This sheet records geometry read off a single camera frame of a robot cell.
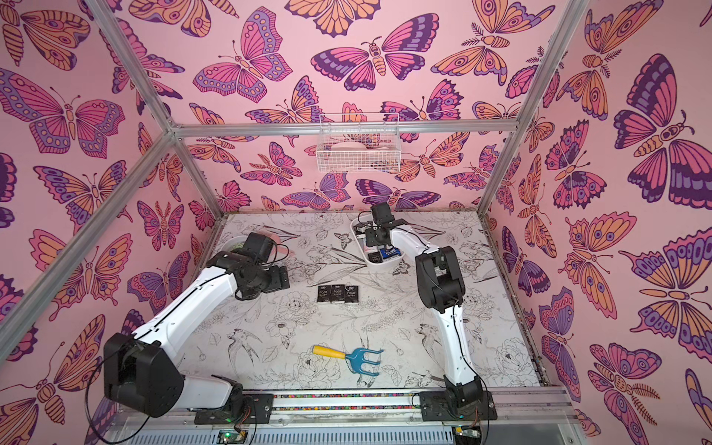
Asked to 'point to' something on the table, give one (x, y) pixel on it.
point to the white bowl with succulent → (234, 244)
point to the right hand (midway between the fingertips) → (369, 236)
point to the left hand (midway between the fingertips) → (279, 281)
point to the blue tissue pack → (387, 254)
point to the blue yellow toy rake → (355, 358)
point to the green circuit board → (232, 437)
